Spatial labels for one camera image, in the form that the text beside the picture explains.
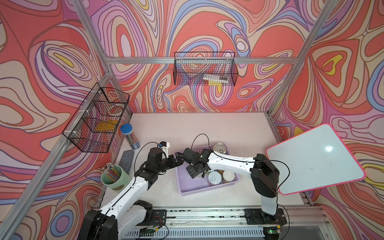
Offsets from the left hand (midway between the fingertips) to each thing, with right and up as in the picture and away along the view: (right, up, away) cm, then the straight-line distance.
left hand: (182, 158), depth 81 cm
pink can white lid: (+18, -11, 0) cm, 21 cm away
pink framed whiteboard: (+69, +1, -7) cm, 69 cm away
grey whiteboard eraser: (-36, -3, +11) cm, 37 cm away
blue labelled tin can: (+22, +5, +7) cm, 24 cm away
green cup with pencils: (-34, -8, -6) cm, 35 cm away
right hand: (+9, -8, +4) cm, 13 cm away
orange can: (+25, -10, -1) cm, 27 cm away
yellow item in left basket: (-36, +18, -9) cm, 41 cm away
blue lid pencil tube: (-35, +16, +10) cm, 40 cm away
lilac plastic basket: (+2, -16, +1) cm, 16 cm away
